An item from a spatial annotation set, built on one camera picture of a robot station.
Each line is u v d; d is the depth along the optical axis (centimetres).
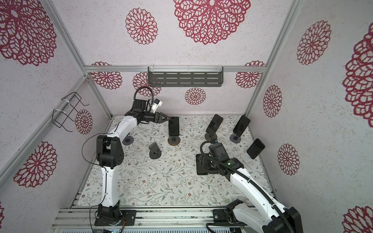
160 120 85
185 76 93
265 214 41
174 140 103
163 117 90
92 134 105
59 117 73
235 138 106
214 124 90
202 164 70
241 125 98
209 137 106
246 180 49
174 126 97
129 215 75
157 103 87
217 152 59
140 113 81
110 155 59
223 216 74
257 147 90
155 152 93
